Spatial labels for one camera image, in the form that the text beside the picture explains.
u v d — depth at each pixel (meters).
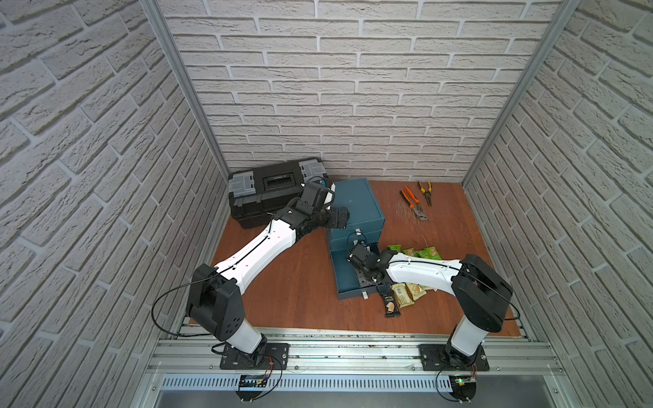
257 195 0.92
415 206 1.11
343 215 0.73
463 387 0.70
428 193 1.17
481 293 0.46
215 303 0.42
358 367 0.73
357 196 0.85
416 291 0.85
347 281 0.90
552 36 0.73
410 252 0.95
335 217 0.72
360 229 0.81
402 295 0.85
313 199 0.62
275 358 0.74
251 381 0.73
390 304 0.83
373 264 0.66
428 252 0.95
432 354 0.74
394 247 0.97
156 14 0.70
